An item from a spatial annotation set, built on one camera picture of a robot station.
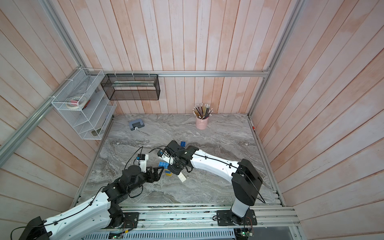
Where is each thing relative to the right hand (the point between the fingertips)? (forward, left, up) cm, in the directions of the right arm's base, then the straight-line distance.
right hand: (173, 165), depth 83 cm
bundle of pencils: (+42, -18, +2) cm, 46 cm away
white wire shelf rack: (+16, +44, +19) cm, 50 cm away
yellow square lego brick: (-2, +2, -8) cm, 9 cm away
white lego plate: (-4, -5, -8) cm, 10 cm away
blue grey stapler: (+37, +31, -6) cm, 49 cm away
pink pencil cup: (+35, -17, -5) cm, 40 cm away
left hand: (-3, +8, 0) cm, 8 cm away
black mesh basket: (+48, +31, +19) cm, 61 cm away
